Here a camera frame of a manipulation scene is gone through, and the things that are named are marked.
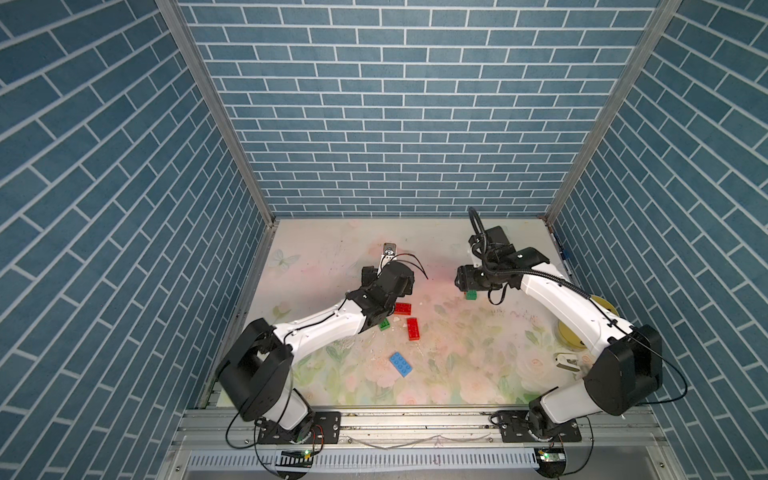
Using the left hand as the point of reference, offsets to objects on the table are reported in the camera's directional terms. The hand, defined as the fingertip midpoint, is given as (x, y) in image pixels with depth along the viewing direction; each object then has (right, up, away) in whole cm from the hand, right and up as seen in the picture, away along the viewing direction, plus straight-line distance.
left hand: (399, 272), depth 86 cm
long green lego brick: (+24, -9, +13) cm, 28 cm away
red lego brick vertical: (+4, -18, +5) cm, 19 cm away
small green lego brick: (-4, -17, +6) cm, 18 cm away
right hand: (+20, -2, -1) cm, 20 cm away
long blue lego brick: (0, -26, -3) cm, 26 cm away
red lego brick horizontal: (+1, -12, +8) cm, 15 cm away
